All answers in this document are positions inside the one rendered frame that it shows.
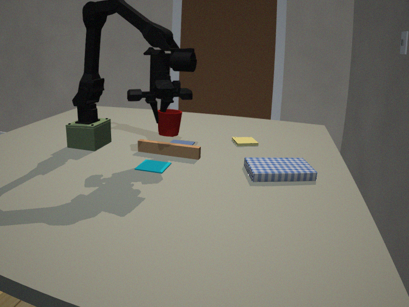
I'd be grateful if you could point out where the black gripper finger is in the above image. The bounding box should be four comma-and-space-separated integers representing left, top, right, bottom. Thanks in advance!
160, 98, 174, 113
145, 99, 159, 123

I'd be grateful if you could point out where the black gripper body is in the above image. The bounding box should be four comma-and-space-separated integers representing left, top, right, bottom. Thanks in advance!
127, 71, 193, 101

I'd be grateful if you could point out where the red cup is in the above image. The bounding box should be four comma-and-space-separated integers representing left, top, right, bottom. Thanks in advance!
158, 109, 182, 137

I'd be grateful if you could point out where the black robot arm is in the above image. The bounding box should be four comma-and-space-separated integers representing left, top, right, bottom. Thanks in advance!
72, 0, 197, 124

